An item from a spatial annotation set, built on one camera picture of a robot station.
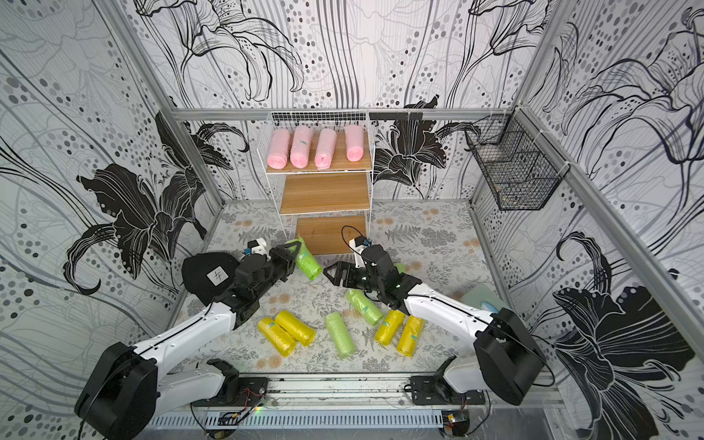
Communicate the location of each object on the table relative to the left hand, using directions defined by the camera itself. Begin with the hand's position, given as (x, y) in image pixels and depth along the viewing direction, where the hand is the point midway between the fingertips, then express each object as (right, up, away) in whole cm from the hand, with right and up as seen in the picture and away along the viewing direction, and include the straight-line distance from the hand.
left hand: (308, 250), depth 81 cm
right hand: (+9, -6, -2) cm, 11 cm away
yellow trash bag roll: (-9, -25, -2) cm, 27 cm away
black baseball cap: (-34, -9, +7) cm, 36 cm away
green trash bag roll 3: (+10, -25, 0) cm, 27 cm away
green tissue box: (+53, -14, -2) cm, 54 cm away
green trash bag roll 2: (+18, -18, +3) cm, 25 cm away
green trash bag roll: (+1, -2, -6) cm, 6 cm away
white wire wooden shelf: (+5, +13, +2) cm, 14 cm away
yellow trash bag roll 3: (+25, -24, -1) cm, 34 cm away
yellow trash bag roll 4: (+31, -23, -1) cm, 39 cm away
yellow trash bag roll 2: (-2, -24, -1) cm, 24 cm away
